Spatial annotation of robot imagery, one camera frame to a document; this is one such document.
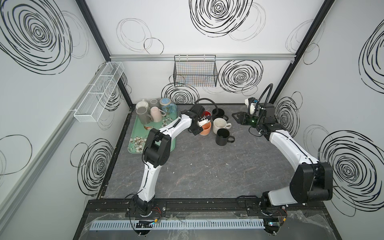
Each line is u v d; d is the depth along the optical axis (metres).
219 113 1.02
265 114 0.64
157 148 0.55
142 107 1.06
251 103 0.74
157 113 1.05
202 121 0.87
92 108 0.86
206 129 0.94
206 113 1.08
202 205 0.77
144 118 1.03
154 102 1.08
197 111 0.77
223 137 0.97
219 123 1.02
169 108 1.09
